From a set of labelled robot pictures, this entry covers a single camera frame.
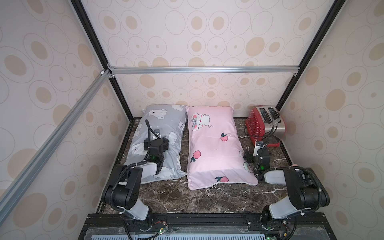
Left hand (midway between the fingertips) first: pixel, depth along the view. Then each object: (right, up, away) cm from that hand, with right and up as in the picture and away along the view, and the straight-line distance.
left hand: (159, 136), depth 92 cm
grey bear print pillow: (+5, +11, +7) cm, 14 cm away
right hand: (+64, -9, +2) cm, 64 cm away
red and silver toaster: (+67, +7, +3) cm, 68 cm away
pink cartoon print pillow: (+34, -11, -6) cm, 36 cm away
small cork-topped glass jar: (+79, -16, -8) cm, 81 cm away
